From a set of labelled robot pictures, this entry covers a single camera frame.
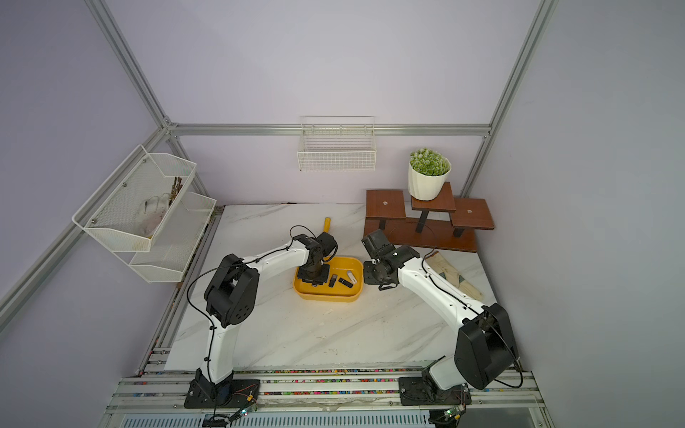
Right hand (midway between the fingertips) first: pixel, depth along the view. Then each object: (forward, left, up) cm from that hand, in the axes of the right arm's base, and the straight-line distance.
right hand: (376, 279), depth 85 cm
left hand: (+5, +21, -10) cm, 24 cm away
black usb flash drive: (+5, +10, -10) cm, 15 cm away
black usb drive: (+5, +15, -10) cm, 19 cm away
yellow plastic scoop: (+31, +18, -9) cm, 37 cm away
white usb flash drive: (+7, +8, -10) cm, 15 cm away
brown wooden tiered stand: (+29, -31, -7) cm, 43 cm away
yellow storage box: (0, +24, -7) cm, 25 cm away
